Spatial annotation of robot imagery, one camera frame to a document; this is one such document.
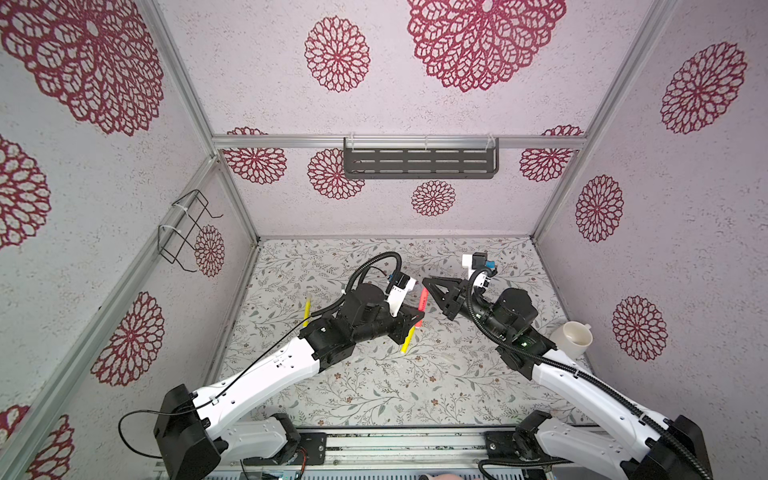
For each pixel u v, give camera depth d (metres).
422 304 0.67
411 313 0.61
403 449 0.75
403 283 0.60
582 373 0.49
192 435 0.38
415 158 0.97
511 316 0.53
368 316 0.55
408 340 0.92
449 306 0.61
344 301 0.54
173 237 0.74
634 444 0.41
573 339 0.88
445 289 0.63
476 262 0.59
